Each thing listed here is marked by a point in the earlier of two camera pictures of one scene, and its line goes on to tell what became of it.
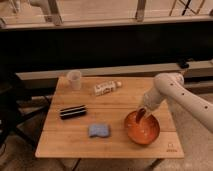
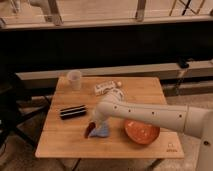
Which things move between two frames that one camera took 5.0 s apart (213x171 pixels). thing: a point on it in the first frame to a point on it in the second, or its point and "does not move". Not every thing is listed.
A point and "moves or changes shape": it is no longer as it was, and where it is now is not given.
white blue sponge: [99, 130] does not move
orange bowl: [143, 133] does not move
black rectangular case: [75, 111] does not move
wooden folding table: [87, 116] does not move
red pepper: [140, 115] moves or changes shape
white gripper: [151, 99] to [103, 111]
